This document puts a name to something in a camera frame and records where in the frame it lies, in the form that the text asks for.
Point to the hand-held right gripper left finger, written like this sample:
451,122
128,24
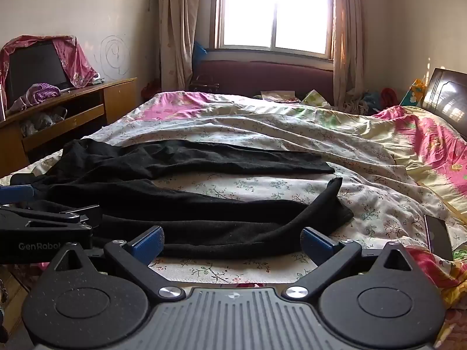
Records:
147,244

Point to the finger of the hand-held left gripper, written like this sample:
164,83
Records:
78,215
16,191

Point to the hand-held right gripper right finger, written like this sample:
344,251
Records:
315,244

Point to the black pants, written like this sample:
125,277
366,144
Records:
127,175

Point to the grey cloth bundle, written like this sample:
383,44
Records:
42,120

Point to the purple dotted cloth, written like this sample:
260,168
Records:
40,93

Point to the white floral bed sheet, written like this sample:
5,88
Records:
277,131

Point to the black smartphone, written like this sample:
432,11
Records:
439,237

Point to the wooden side cabinet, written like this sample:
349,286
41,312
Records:
116,96

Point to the black monitor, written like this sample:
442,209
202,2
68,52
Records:
34,67

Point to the pink floral cover cloth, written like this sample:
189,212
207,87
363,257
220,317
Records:
74,62

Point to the red cloth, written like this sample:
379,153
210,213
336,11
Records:
151,90

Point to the green yellow patterned cloth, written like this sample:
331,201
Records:
315,98

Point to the blue cloth item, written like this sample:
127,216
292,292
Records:
373,99

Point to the pink yellow printed quilt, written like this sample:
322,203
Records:
437,142

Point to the red round item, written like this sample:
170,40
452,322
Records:
389,96

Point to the dark wheeled toy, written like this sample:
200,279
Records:
204,83

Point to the maroon headboard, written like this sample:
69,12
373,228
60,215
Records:
262,76

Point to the yellow cartoon print bag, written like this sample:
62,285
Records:
414,93

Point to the blue bag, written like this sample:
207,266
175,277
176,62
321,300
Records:
199,54

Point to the dark wooden headboard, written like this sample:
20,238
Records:
447,96

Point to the beige curtain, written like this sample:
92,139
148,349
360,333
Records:
348,43
175,29

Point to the bright window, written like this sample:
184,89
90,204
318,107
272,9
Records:
273,7

